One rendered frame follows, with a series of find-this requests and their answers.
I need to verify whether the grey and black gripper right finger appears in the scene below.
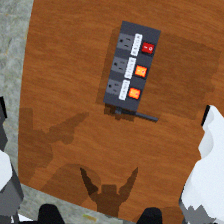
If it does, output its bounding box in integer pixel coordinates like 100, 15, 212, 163
178, 105, 224, 224

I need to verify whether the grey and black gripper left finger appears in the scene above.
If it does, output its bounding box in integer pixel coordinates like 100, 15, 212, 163
0, 96, 24, 224

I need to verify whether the dark grey power strip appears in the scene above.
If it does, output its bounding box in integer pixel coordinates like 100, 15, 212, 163
103, 21, 161, 121

